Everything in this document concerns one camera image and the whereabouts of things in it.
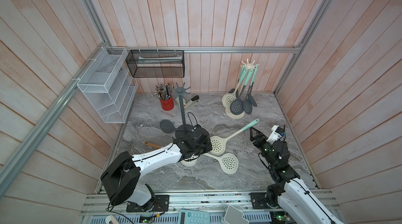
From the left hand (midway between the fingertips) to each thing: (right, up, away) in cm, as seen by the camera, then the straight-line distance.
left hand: (212, 148), depth 82 cm
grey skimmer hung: (+17, +23, +14) cm, 32 cm away
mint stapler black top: (-12, +25, +29) cm, 40 cm away
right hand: (+21, +11, -2) cm, 24 cm away
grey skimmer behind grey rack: (-28, +9, +18) cm, 35 cm away
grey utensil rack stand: (-17, +9, +11) cm, 22 cm away
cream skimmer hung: (+12, +28, +17) cm, 34 cm away
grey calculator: (-9, -27, -13) cm, 32 cm away
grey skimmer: (+27, +29, +18) cm, 43 cm away
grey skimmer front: (+24, +25, +14) cm, 37 cm away
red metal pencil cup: (-28, +24, +24) cm, 44 cm away
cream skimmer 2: (+9, -9, +2) cm, 13 cm away
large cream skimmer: (-12, -8, +3) cm, 15 cm away
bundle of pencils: (-29, +32, +16) cm, 46 cm away
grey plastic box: (+7, -23, -19) cm, 31 cm away
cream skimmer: (+4, +2, +2) cm, 5 cm away
